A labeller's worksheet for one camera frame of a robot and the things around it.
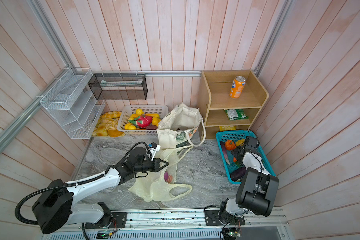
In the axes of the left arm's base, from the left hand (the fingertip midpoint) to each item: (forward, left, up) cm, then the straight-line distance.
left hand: (168, 167), depth 78 cm
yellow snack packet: (+35, -42, -9) cm, 55 cm away
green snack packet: (+33, -43, +7) cm, 54 cm away
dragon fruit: (+37, +20, -5) cm, 42 cm away
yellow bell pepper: (+22, -47, -8) cm, 52 cm away
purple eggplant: (0, -41, -10) cm, 42 cm away
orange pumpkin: (+19, -40, -8) cm, 45 cm away
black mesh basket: (+58, +37, +10) cm, 70 cm away
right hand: (+13, -43, -7) cm, 46 cm away
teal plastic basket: (+6, -41, +14) cm, 43 cm away
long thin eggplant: (+16, -36, -12) cm, 42 cm away
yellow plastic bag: (-9, +5, -2) cm, 11 cm away
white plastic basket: (+50, +11, -8) cm, 52 cm away
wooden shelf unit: (+35, -36, +17) cm, 53 cm away
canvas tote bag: (+37, -6, -9) cm, 38 cm away
